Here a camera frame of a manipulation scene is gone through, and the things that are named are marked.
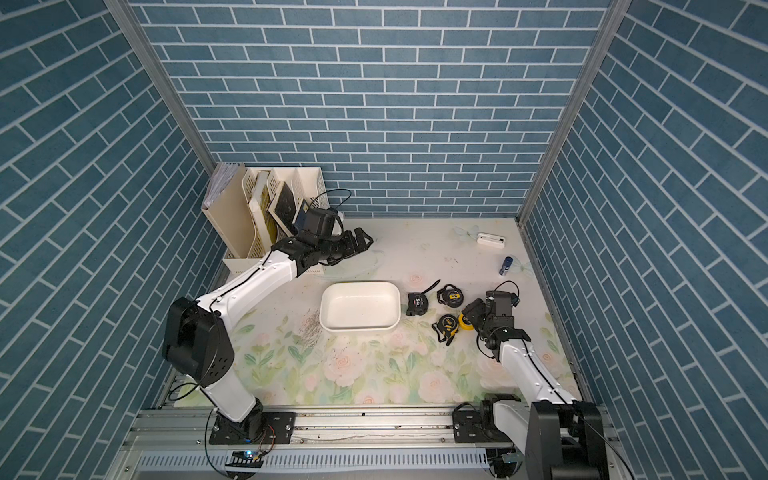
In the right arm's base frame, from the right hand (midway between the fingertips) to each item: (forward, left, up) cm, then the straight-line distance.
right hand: (475, 312), depth 90 cm
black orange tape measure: (+7, +7, -2) cm, 10 cm away
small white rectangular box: (+32, -9, -2) cm, 34 cm away
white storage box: (+1, +36, -5) cm, 36 cm away
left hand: (+10, +32, +17) cm, 38 cm away
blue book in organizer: (+23, +58, +14) cm, 64 cm away
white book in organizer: (+17, +67, +20) cm, 72 cm away
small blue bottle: (+17, -11, +4) cm, 21 cm away
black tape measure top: (+3, +17, -1) cm, 18 cm away
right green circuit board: (-35, -7, -5) cm, 36 cm away
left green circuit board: (-40, +57, -8) cm, 70 cm away
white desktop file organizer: (+37, +60, +17) cm, 73 cm away
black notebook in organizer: (+27, +65, +13) cm, 72 cm away
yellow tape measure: (-3, +3, -3) cm, 5 cm away
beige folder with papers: (+19, +77, +22) cm, 82 cm away
